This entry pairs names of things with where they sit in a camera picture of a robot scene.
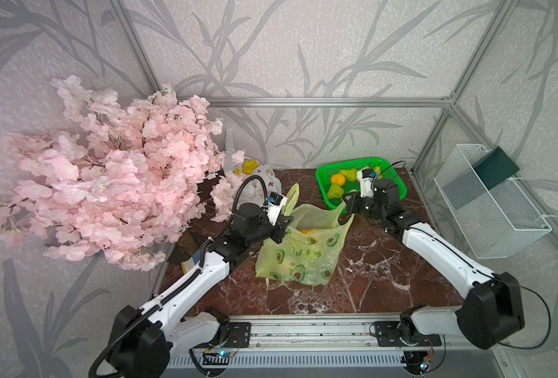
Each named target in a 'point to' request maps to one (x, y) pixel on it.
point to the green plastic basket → (326, 169)
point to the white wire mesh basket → (499, 221)
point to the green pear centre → (335, 191)
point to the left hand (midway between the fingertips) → (293, 219)
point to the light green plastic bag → (309, 249)
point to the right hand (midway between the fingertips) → (341, 195)
